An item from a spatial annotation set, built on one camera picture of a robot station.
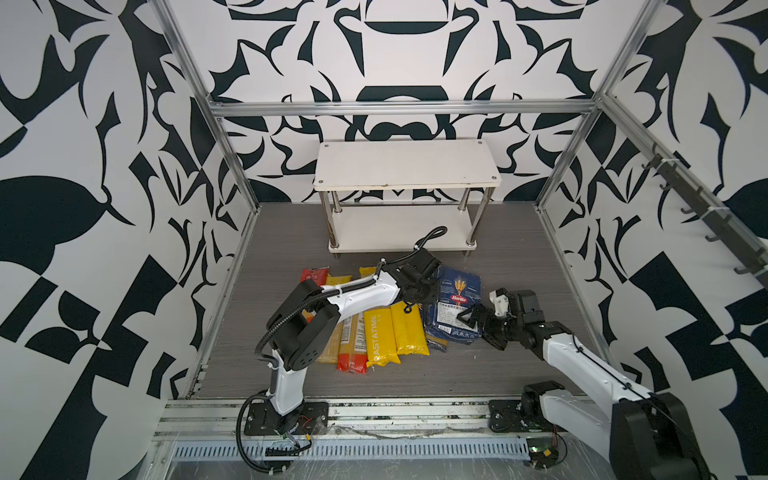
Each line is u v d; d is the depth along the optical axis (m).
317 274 0.97
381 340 0.83
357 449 0.65
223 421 0.75
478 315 0.77
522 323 0.67
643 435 0.41
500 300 0.81
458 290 0.89
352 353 0.81
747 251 0.54
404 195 1.23
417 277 0.70
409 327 0.83
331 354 0.82
